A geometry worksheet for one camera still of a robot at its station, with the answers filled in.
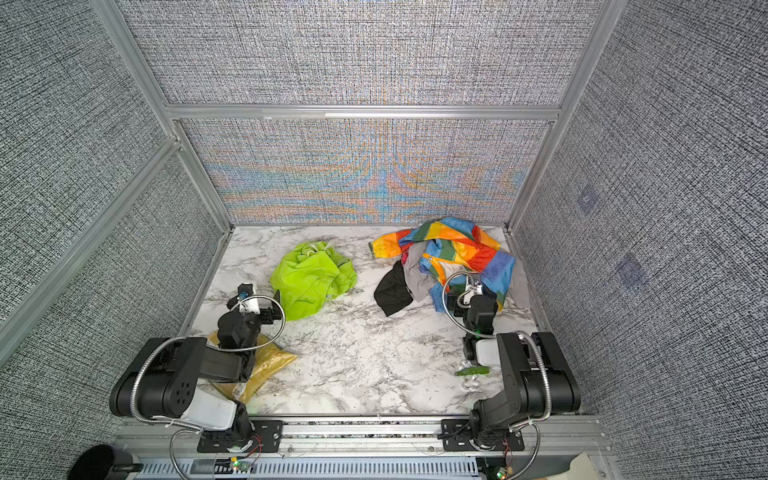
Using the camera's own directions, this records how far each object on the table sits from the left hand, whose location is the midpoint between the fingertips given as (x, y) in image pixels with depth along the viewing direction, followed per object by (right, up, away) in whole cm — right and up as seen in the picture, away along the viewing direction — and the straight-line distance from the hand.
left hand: (258, 291), depth 89 cm
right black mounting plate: (+56, -32, -18) cm, 67 cm away
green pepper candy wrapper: (+62, -21, -8) cm, 66 cm away
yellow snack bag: (+7, -17, -10) cm, 21 cm away
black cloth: (+41, -2, +9) cm, 42 cm away
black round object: (-23, -34, -25) cm, 48 cm away
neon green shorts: (+15, +5, +3) cm, 16 cm away
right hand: (+65, 0, +3) cm, 65 cm away
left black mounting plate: (+8, -34, -16) cm, 38 cm away
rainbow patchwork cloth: (+60, +14, +9) cm, 63 cm away
